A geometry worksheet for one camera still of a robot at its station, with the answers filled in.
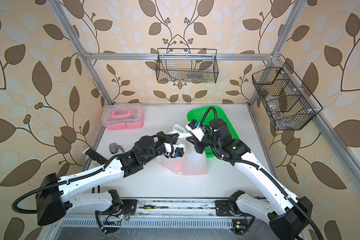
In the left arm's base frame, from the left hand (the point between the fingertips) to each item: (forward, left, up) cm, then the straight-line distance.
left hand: (173, 127), depth 70 cm
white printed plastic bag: (-9, -10, -19) cm, 23 cm away
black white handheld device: (-3, +48, -30) cm, 56 cm away
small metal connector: (+4, +39, -27) cm, 48 cm away
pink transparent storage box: (+25, +37, -21) cm, 49 cm away
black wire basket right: (+11, -57, +6) cm, 59 cm away
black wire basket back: (+48, -11, +4) cm, 50 cm away
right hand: (-3, -7, -4) cm, 9 cm away
